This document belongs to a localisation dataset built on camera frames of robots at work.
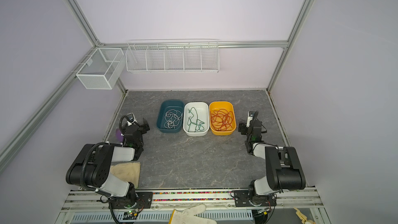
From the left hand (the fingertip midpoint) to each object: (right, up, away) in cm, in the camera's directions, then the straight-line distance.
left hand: (137, 121), depth 91 cm
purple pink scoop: (-13, -10, +4) cm, 17 cm away
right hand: (+68, -1, +2) cm, 68 cm away
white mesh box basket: (-25, +33, +7) cm, 42 cm away
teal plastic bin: (+13, +9, +15) cm, 22 cm away
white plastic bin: (+39, +7, +17) cm, 43 cm away
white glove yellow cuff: (+33, -41, -22) cm, 57 cm away
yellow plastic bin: (+57, +9, +14) cm, 60 cm away
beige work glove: (0, -26, -9) cm, 28 cm away
